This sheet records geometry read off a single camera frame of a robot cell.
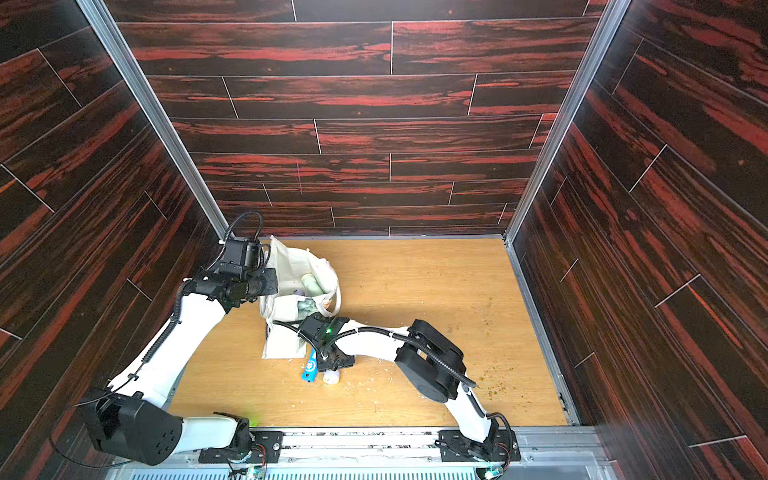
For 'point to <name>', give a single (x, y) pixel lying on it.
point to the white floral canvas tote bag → (279, 311)
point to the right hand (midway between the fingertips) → (335, 358)
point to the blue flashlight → (310, 371)
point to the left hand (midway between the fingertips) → (274, 279)
